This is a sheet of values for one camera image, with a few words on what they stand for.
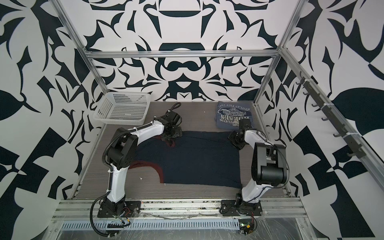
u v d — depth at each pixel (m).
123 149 0.54
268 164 0.48
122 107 1.15
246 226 0.71
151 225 0.65
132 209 0.74
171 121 0.79
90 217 0.69
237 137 0.83
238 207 0.68
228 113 1.10
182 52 0.92
